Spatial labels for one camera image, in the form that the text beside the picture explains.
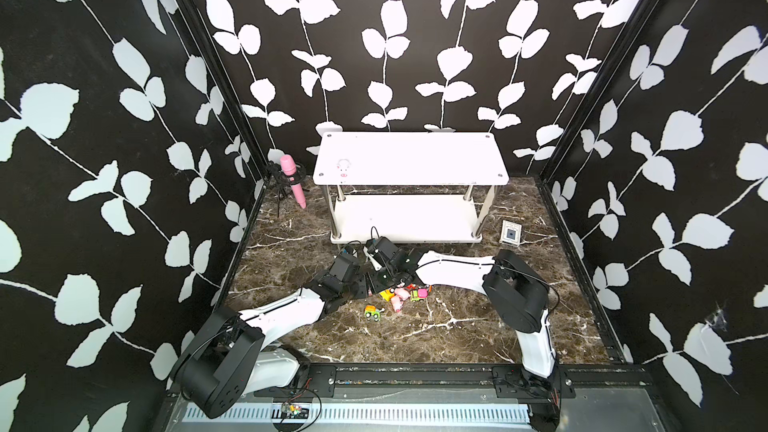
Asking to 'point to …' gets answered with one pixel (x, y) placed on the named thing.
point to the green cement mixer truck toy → (372, 311)
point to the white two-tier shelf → (409, 186)
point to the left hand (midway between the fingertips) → (369, 278)
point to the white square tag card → (510, 233)
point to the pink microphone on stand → (287, 172)
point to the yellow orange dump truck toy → (388, 294)
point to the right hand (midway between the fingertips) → (365, 280)
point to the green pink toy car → (419, 295)
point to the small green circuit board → (290, 411)
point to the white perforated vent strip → (379, 415)
